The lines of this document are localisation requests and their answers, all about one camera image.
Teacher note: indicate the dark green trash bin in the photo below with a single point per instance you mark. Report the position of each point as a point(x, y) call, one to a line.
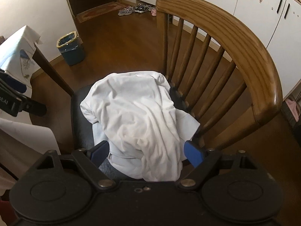
point(73, 54)

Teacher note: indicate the pink shoe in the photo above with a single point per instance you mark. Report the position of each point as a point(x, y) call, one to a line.
point(154, 11)

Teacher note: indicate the white printed sweatshirt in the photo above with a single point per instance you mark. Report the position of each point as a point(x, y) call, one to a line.
point(131, 113)

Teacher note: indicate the dark sandal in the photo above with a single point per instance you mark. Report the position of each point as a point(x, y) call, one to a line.
point(144, 5)
point(140, 10)

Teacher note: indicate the white cabinet with stickers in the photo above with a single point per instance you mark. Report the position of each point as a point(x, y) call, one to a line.
point(258, 16)

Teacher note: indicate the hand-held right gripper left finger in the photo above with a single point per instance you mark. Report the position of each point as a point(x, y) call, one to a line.
point(100, 153)

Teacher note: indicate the patterned brown door mat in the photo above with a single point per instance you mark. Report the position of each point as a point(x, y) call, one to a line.
point(98, 11)

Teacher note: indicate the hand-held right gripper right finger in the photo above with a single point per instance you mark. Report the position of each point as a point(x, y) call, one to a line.
point(194, 153)

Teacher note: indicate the grey sneaker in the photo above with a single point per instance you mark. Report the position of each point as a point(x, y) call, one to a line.
point(131, 8)
point(122, 12)

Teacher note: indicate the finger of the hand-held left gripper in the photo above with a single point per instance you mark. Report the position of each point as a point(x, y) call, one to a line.
point(35, 108)
point(16, 86)

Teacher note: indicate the pink fabric item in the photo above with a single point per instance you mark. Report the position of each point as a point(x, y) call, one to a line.
point(291, 108)

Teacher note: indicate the curved-back wooden chair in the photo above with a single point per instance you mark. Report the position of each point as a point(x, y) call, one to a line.
point(235, 35)

